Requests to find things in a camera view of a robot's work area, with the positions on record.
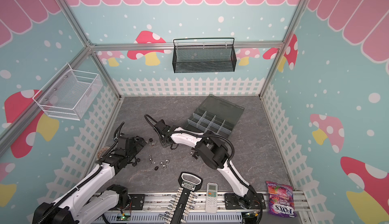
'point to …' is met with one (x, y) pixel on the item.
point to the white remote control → (211, 197)
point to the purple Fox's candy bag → (281, 199)
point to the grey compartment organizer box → (216, 114)
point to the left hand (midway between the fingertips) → (140, 146)
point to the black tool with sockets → (184, 199)
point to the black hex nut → (151, 140)
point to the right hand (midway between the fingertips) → (166, 139)
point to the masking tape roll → (102, 151)
